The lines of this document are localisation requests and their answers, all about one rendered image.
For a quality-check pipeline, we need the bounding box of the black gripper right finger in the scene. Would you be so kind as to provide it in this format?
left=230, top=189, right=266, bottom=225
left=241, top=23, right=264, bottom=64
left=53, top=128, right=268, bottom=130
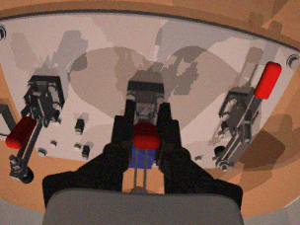
left=156, top=103, right=243, bottom=210

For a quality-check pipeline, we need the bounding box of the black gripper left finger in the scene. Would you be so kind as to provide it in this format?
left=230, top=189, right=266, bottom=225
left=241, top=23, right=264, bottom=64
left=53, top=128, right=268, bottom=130
left=42, top=100, right=136, bottom=208

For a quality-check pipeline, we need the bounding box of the white fixture plate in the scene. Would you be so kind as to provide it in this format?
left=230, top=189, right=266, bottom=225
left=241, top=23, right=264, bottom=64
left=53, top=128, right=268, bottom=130
left=0, top=9, right=300, bottom=169

